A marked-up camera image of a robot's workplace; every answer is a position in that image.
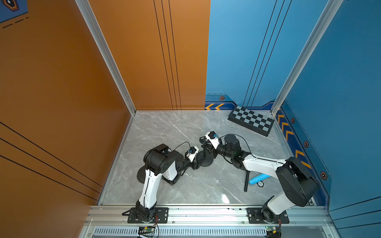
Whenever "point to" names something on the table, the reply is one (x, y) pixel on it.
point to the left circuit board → (147, 229)
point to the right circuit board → (273, 228)
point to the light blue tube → (259, 178)
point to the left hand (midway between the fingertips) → (201, 153)
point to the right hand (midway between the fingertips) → (204, 143)
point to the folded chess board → (251, 120)
